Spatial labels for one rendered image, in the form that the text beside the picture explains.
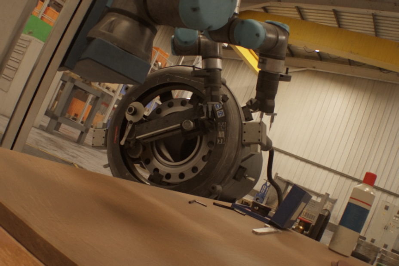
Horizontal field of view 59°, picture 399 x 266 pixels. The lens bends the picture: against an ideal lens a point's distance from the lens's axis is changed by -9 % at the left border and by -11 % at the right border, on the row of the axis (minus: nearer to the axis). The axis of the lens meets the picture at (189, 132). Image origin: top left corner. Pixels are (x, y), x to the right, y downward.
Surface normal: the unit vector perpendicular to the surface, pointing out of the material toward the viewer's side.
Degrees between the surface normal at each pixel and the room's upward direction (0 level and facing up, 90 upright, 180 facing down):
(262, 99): 110
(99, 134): 90
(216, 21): 95
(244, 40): 115
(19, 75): 90
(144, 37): 70
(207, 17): 95
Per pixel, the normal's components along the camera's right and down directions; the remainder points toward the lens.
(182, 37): 0.06, 0.05
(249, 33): -0.61, 0.13
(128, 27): 0.37, -0.26
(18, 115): 0.43, 0.14
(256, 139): -0.40, -0.23
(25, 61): 0.77, 0.31
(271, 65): -0.14, 0.25
